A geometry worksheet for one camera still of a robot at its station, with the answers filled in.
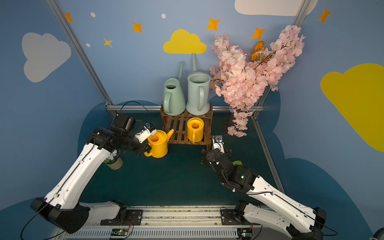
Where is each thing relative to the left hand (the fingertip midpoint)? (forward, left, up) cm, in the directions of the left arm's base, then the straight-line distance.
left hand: (147, 143), depth 72 cm
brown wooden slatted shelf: (+23, -13, -12) cm, 29 cm away
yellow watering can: (-1, -6, +2) cm, 6 cm away
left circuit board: (-34, +12, -27) cm, 45 cm away
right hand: (-1, -33, 0) cm, 33 cm away
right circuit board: (-33, -49, -27) cm, 65 cm away
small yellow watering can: (+9, -23, +4) cm, 25 cm away
